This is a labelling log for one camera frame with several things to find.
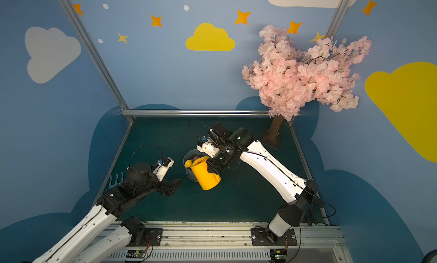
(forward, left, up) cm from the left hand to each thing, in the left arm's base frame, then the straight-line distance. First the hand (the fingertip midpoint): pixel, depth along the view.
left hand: (173, 171), depth 75 cm
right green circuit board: (-29, -47, -19) cm, 58 cm away
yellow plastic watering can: (-5, -16, +2) cm, 16 cm away
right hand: (-1, -18, +6) cm, 19 cm away
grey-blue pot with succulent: (+15, -5, -10) cm, 18 cm away
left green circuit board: (-29, +14, -20) cm, 38 cm away
